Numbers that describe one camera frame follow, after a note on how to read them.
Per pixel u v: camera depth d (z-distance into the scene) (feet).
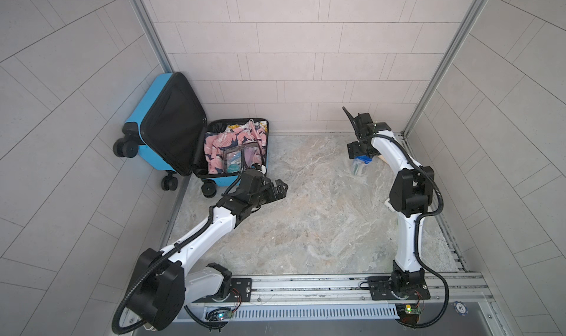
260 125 3.56
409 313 2.23
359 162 3.07
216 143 3.31
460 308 2.23
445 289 2.15
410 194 1.84
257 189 2.11
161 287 1.25
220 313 2.12
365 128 2.40
